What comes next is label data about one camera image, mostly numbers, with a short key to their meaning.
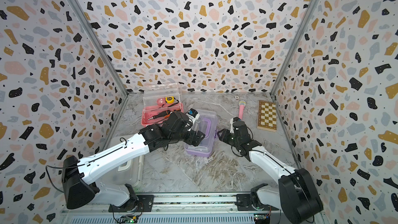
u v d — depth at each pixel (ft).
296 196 1.34
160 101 3.46
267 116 3.49
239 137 2.17
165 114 3.48
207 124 2.94
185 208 2.40
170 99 3.48
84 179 1.31
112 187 1.78
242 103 3.71
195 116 2.18
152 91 3.98
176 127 1.82
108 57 3.28
